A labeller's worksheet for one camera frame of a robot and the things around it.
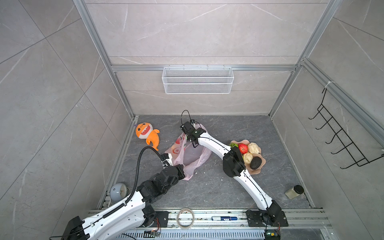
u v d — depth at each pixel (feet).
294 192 2.42
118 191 2.45
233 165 2.20
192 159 3.15
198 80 3.30
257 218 2.44
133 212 1.63
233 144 2.96
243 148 3.03
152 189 1.85
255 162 2.82
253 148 2.95
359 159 1.93
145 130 3.30
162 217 2.41
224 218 2.39
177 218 2.40
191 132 2.61
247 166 2.95
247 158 2.94
